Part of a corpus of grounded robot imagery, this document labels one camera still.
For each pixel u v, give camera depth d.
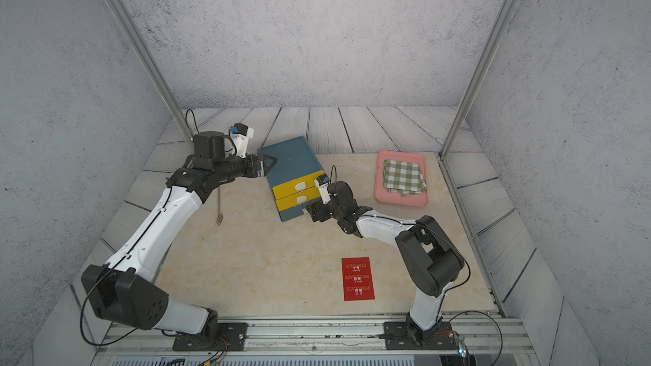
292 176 0.86
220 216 0.99
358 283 0.83
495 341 0.73
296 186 0.85
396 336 0.73
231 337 0.73
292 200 0.89
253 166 0.67
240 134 0.67
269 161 0.73
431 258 0.47
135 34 0.82
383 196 1.05
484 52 0.87
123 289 0.40
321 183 0.80
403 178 1.11
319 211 0.81
